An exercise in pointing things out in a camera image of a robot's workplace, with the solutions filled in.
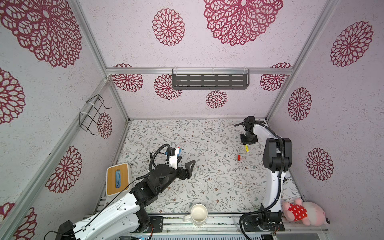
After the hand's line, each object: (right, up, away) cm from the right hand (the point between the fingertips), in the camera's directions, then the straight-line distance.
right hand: (247, 140), depth 103 cm
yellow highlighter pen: (-1, -6, -1) cm, 6 cm away
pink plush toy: (+17, -33, -32) cm, 50 cm away
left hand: (-41, -9, -31) cm, 52 cm away
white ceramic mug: (-36, -38, -27) cm, 59 cm away
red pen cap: (-8, -11, -6) cm, 15 cm away
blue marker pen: (-47, -8, -2) cm, 47 cm away
